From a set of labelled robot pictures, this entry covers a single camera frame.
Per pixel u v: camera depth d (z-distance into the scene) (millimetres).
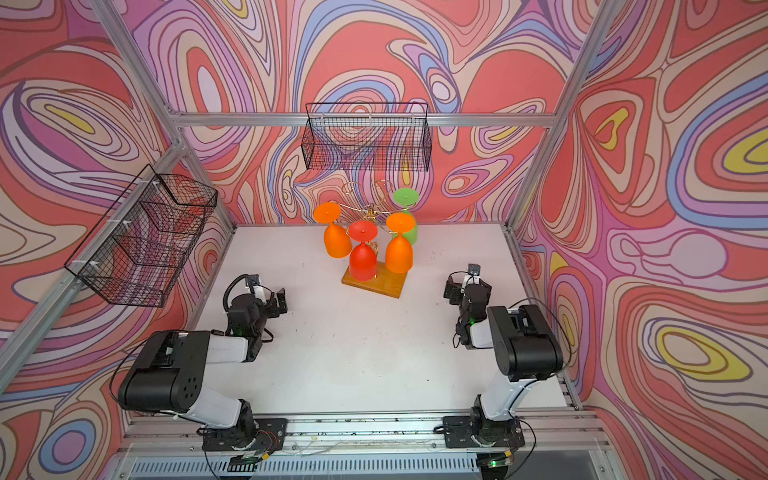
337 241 853
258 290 814
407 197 819
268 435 726
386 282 1013
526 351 473
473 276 803
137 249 787
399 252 818
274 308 860
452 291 866
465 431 735
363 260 780
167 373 460
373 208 803
